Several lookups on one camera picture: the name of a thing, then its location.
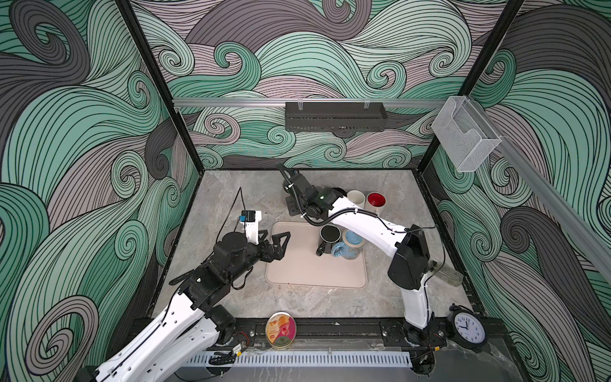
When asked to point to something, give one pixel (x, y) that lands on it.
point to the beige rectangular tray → (301, 267)
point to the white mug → (357, 197)
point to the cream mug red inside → (375, 201)
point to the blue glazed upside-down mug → (351, 247)
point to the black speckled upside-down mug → (329, 235)
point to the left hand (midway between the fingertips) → (279, 231)
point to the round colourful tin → (281, 329)
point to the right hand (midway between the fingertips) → (291, 201)
